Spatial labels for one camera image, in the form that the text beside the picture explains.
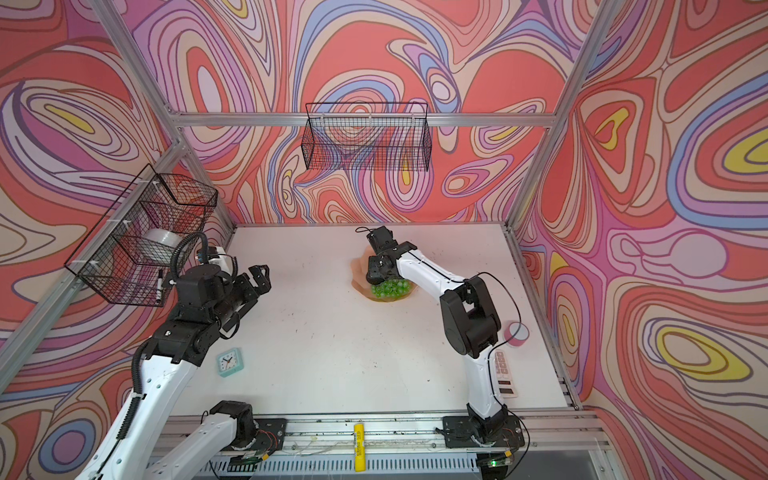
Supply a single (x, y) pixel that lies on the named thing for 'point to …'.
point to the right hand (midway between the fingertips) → (384, 274)
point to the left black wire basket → (132, 255)
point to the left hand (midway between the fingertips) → (256, 271)
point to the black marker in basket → (159, 289)
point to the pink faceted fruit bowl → (359, 270)
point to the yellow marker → (359, 448)
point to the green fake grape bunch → (392, 288)
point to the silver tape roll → (157, 246)
